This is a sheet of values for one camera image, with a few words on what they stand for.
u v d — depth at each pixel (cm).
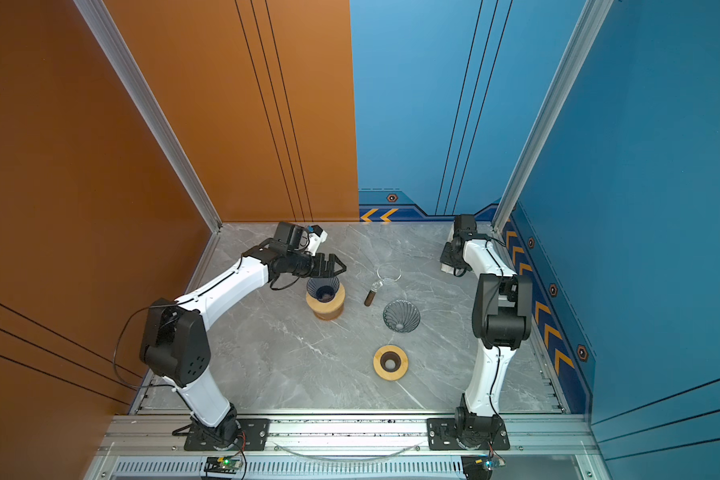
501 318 54
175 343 47
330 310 87
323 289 89
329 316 94
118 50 74
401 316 92
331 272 77
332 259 79
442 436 72
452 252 79
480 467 70
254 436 74
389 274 108
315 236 80
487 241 70
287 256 69
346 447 73
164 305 48
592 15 70
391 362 85
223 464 71
